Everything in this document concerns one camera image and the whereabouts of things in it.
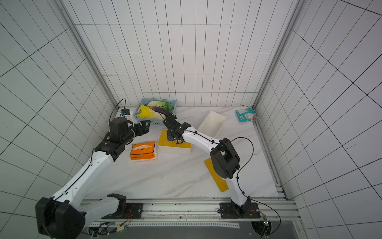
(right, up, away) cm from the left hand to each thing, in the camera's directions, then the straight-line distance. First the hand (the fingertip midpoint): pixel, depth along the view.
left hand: (142, 125), depth 80 cm
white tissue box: (+11, -16, +10) cm, 22 cm away
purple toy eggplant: (+5, +10, +30) cm, 32 cm away
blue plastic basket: (+12, +16, +33) cm, 39 cm away
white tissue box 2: (+43, 0, +31) cm, 53 cm away
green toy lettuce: (+3, +15, +32) cm, 35 cm away
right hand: (+12, -7, +10) cm, 18 cm away
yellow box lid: (+10, -10, +8) cm, 16 cm away
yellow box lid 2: (+44, -33, +5) cm, 56 cm away
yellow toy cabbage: (-4, +8, +24) cm, 26 cm away
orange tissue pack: (-2, -16, +7) cm, 17 cm away
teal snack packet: (+70, +6, +30) cm, 76 cm away
